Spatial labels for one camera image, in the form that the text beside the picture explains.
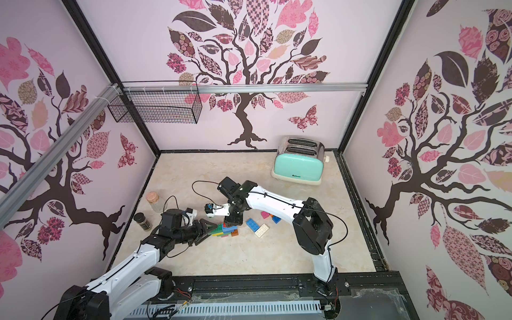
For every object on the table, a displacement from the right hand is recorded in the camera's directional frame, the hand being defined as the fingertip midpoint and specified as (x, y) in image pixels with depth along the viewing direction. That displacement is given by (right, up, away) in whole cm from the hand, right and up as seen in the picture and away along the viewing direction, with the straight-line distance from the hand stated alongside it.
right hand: (229, 216), depth 83 cm
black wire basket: (-37, +53, +12) cm, 66 cm away
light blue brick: (0, -5, -2) cm, 5 cm away
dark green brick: (-4, -5, -1) cm, 6 cm away
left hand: (-5, -7, -1) cm, 9 cm away
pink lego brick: (+15, -1, +10) cm, 18 cm away
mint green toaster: (+33, +25, +14) cm, 43 cm away
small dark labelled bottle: (-37, -1, -1) cm, 37 cm away
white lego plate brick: (+14, -7, +5) cm, 16 cm away
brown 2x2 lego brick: (+2, -8, +3) cm, 9 cm away
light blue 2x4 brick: (+10, -5, +6) cm, 12 cm away
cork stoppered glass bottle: (-35, +5, +6) cm, 35 cm away
